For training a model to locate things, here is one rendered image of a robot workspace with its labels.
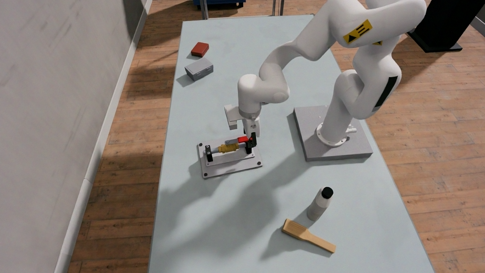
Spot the grey bottle with black cap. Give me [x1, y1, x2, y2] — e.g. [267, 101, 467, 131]
[307, 187, 333, 221]

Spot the reddish-brown rectangular block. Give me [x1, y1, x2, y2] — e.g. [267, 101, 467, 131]
[191, 42, 209, 58]

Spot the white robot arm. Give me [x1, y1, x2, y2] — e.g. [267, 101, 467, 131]
[224, 0, 427, 147]

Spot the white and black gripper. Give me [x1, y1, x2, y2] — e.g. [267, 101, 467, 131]
[242, 115, 260, 148]

